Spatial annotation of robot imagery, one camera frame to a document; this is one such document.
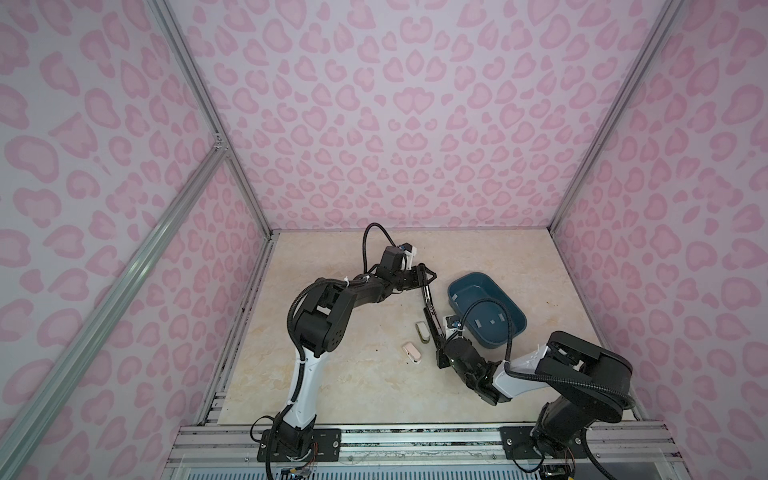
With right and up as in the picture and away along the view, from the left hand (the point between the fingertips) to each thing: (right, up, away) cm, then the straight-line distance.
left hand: (435, 273), depth 97 cm
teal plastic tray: (+16, -16, -3) cm, 23 cm away
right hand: (0, -19, -7) cm, 20 cm away
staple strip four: (+20, -14, -3) cm, 25 cm away
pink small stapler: (-8, -22, -11) cm, 26 cm away
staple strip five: (+13, -16, -3) cm, 21 cm away
